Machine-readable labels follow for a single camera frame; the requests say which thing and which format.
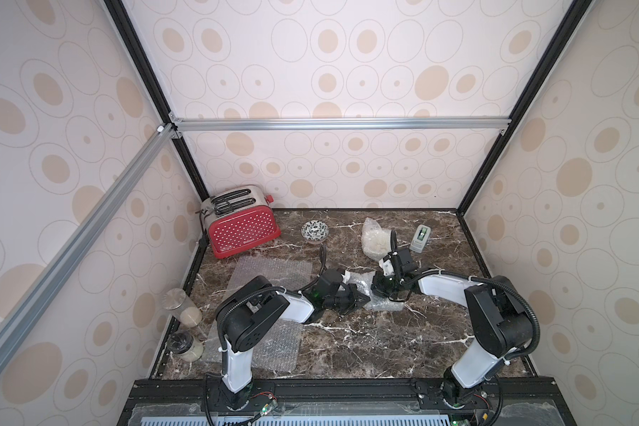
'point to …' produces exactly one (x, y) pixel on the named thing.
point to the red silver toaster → (238, 218)
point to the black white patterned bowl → (314, 232)
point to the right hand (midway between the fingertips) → (375, 286)
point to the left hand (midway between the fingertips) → (379, 302)
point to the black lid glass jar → (183, 345)
